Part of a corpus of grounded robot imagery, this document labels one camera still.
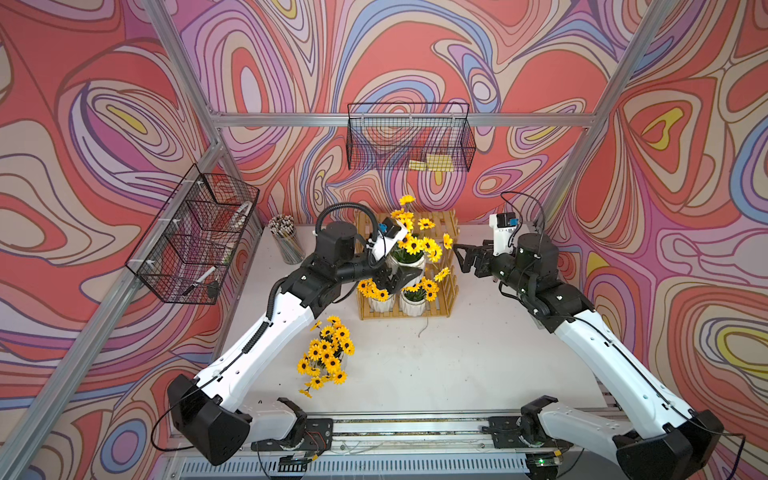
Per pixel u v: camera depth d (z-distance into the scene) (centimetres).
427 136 94
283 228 95
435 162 82
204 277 74
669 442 36
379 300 88
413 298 87
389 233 55
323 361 72
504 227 60
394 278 59
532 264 52
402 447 73
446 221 84
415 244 59
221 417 37
